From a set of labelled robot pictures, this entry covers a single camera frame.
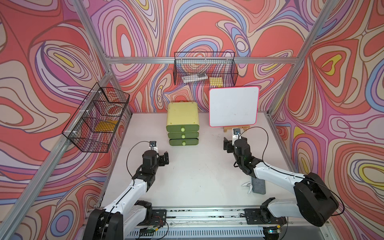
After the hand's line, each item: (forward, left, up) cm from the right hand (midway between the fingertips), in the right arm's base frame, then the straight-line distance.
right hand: (232, 140), depth 87 cm
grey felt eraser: (-23, -12, -12) cm, 29 cm away
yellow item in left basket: (-2, +64, +19) cm, 67 cm away
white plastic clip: (-22, -7, -12) cm, 26 cm away
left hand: (-4, +43, -3) cm, 43 cm away
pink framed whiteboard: (+26, -6, +3) cm, 27 cm away
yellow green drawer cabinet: (+6, +29, +10) cm, 31 cm away
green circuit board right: (-43, -15, -15) cm, 48 cm away
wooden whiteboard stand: (+17, -14, -10) cm, 24 cm away
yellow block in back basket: (+31, +7, +20) cm, 38 cm away
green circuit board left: (-42, +46, -13) cm, 64 cm away
